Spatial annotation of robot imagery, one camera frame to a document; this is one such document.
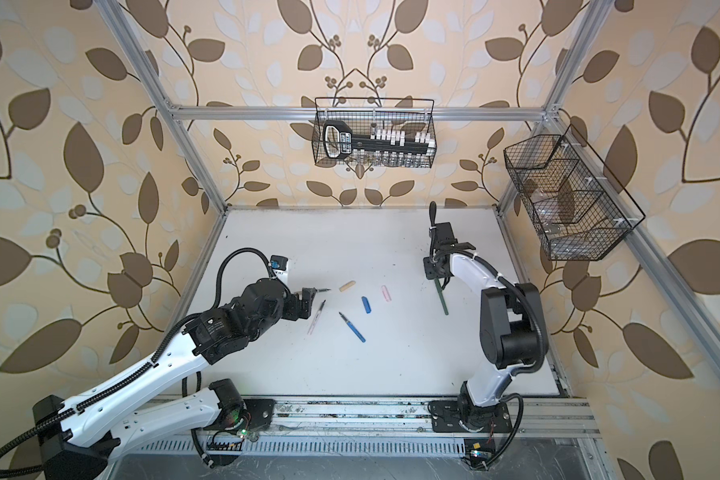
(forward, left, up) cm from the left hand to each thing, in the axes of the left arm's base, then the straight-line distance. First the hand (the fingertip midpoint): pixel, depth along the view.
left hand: (301, 288), depth 74 cm
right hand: (+16, -39, -14) cm, 44 cm away
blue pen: (-1, -12, -21) cm, 24 cm away
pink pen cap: (+10, -22, -21) cm, 32 cm away
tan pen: (+10, -2, -19) cm, 21 cm away
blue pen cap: (+6, -16, -21) cm, 27 cm away
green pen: (+7, -41, -21) cm, 46 cm away
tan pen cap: (+13, -9, -22) cm, 27 cm away
